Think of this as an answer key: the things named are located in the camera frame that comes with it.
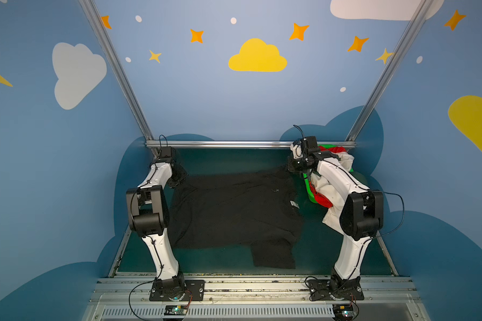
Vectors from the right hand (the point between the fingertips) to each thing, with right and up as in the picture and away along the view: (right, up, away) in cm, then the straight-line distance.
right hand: (287, 164), depth 95 cm
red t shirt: (+14, -16, -4) cm, 22 cm away
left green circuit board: (-46, -54, -23) cm, 75 cm away
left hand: (-51, -6, +5) cm, 51 cm away
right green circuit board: (+15, -55, -23) cm, 61 cm away
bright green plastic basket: (+11, -15, -1) cm, 18 cm away
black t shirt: (-14, -22, +1) cm, 27 cm away
